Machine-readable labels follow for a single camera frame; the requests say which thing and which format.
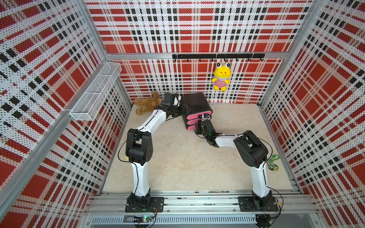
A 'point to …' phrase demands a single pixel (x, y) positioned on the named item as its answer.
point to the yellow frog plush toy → (221, 73)
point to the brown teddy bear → (148, 104)
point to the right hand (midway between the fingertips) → (199, 123)
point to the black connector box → (263, 221)
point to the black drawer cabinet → (200, 109)
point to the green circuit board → (147, 218)
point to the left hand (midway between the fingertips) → (188, 110)
